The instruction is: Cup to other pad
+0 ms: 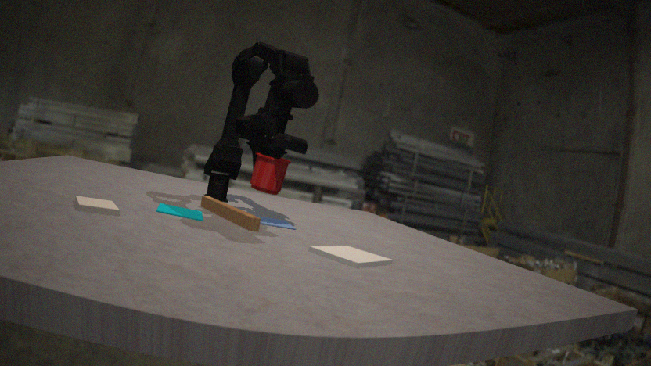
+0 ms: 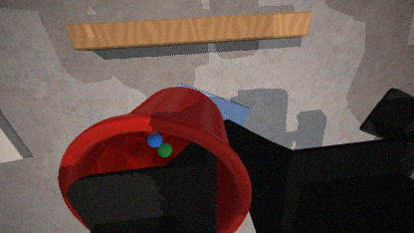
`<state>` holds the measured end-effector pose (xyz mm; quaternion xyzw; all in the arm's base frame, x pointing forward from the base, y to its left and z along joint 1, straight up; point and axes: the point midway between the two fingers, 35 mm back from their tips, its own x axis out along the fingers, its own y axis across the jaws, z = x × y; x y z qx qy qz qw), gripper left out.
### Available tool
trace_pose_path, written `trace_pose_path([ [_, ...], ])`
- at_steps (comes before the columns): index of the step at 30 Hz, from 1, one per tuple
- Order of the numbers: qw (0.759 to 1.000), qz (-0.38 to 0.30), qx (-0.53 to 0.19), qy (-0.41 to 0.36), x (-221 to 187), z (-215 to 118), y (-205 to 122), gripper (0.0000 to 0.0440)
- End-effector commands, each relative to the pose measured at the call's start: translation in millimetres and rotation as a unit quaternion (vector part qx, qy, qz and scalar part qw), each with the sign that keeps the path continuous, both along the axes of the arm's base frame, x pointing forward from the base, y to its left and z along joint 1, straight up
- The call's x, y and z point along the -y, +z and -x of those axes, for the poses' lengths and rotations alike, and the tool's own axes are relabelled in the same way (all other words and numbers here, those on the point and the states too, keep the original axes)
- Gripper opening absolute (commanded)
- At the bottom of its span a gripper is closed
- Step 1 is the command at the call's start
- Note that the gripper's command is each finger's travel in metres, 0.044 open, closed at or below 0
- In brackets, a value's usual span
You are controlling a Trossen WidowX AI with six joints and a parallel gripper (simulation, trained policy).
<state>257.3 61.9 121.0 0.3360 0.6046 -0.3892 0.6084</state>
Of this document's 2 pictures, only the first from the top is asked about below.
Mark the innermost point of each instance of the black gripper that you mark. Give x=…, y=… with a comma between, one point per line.
x=275, y=147

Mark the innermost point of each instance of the tan wooden bar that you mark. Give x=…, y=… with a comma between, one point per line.
x=239, y=217

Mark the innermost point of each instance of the red cup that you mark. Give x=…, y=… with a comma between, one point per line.
x=268, y=174

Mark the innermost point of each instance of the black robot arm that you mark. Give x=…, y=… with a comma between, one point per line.
x=292, y=87

